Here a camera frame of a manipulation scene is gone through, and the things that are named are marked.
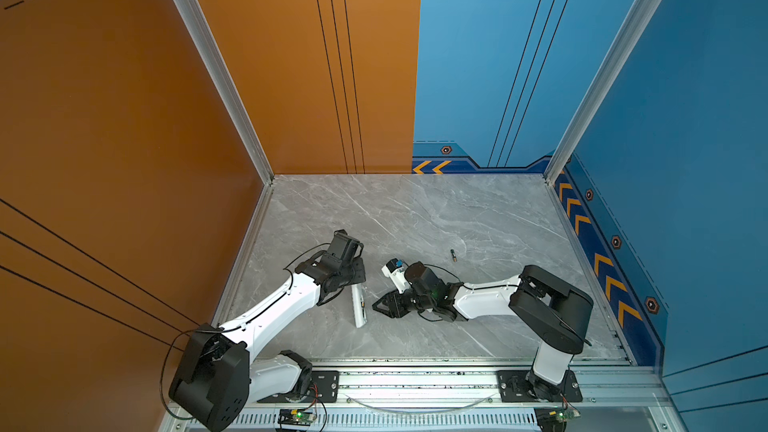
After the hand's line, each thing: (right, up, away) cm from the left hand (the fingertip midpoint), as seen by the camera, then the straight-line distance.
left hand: (360, 267), depth 86 cm
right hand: (+5, -11, -3) cm, 12 cm away
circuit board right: (+48, -32, -16) cm, 60 cm away
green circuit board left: (-14, -33, -15) cm, 39 cm away
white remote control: (0, -9, -5) cm, 11 cm away
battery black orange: (+29, +1, +11) cm, 31 cm away
